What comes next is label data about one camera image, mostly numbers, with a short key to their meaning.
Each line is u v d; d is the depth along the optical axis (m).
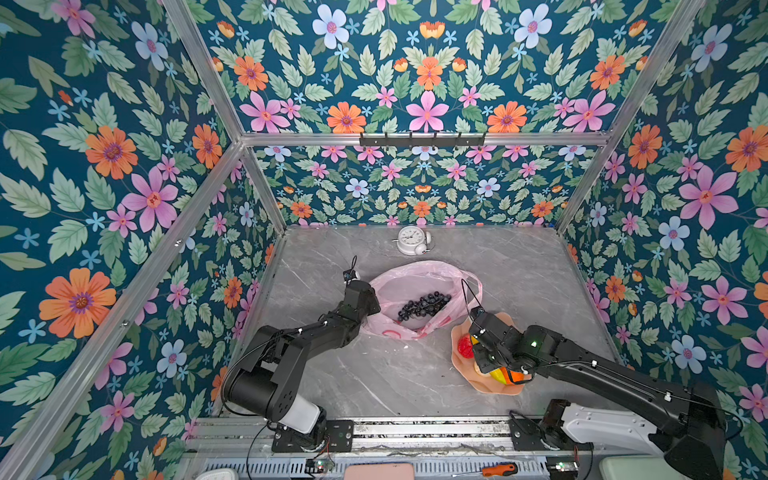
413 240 1.11
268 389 0.44
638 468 0.66
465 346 0.82
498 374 0.72
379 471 0.69
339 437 0.73
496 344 0.57
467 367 0.80
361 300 0.72
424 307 0.93
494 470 0.68
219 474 0.67
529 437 0.74
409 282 0.98
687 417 0.40
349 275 0.83
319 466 0.70
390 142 0.91
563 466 0.70
